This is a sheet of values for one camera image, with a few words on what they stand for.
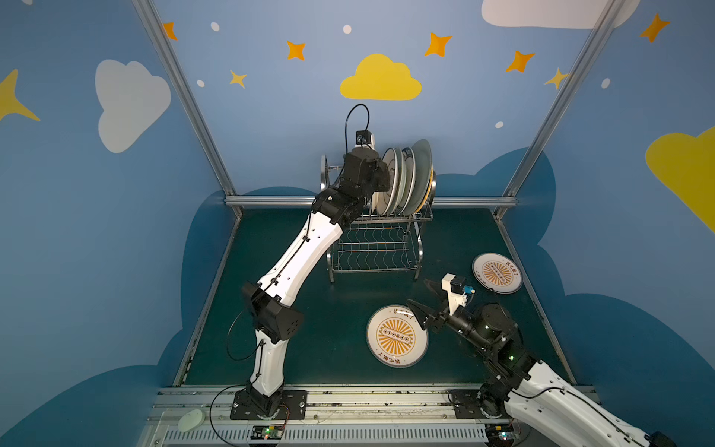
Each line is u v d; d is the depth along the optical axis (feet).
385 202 2.32
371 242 3.42
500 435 2.34
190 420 2.31
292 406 2.44
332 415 2.40
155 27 2.32
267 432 2.32
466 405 2.42
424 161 2.50
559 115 2.91
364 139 2.01
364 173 1.82
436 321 2.02
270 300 1.55
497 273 3.34
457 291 1.95
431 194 2.50
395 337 2.83
